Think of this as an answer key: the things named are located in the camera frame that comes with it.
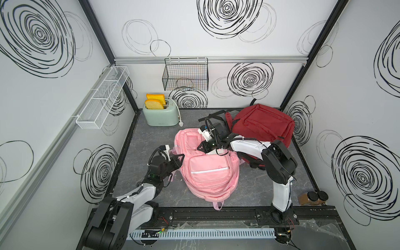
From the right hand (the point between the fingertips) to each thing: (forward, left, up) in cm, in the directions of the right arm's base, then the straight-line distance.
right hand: (199, 147), depth 90 cm
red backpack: (+20, -37, +1) cm, 42 cm away
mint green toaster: (+23, +22, +2) cm, 32 cm away
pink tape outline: (-17, -7, -2) cm, 18 cm away
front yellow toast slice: (+23, +30, +13) cm, 40 cm away
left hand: (-6, +8, +2) cm, 11 cm away
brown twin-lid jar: (-26, -54, +1) cm, 60 cm away
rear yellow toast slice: (+28, +26, +14) cm, 41 cm away
